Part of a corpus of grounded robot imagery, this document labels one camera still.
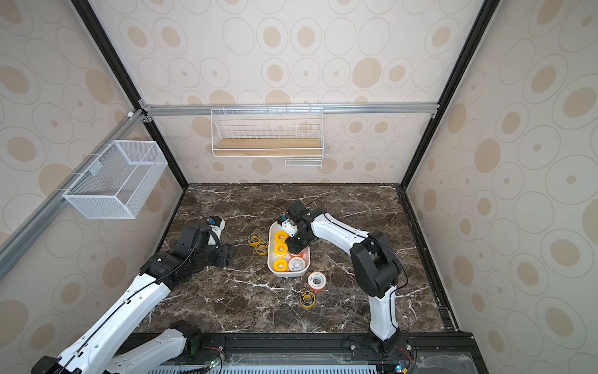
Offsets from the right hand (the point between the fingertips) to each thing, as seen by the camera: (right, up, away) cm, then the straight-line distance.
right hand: (290, 251), depth 90 cm
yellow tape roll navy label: (+7, -16, -8) cm, 19 cm away
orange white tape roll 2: (+10, -11, -3) cm, 15 cm away
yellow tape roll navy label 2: (-16, +3, +9) cm, 19 cm away
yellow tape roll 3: (-4, -6, +1) cm, 7 cm away
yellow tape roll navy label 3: (-12, 0, +6) cm, 14 cm away
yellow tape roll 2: (-4, 0, +5) cm, 6 cm away
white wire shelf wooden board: (+1, +48, +9) cm, 49 cm away
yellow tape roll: (-5, +5, +9) cm, 12 cm away
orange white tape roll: (+3, -5, +1) cm, 6 cm away
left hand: (-18, +4, -14) cm, 23 cm away
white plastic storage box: (-7, +9, +7) cm, 13 cm away
